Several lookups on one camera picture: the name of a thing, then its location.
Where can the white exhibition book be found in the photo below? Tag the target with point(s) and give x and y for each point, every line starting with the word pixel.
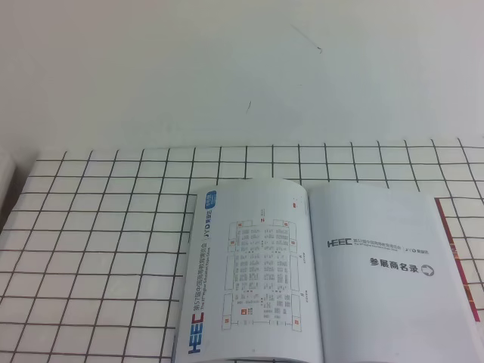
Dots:
pixel 340 272

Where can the white black-grid tablecloth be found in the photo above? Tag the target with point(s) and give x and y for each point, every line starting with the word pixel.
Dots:
pixel 93 250

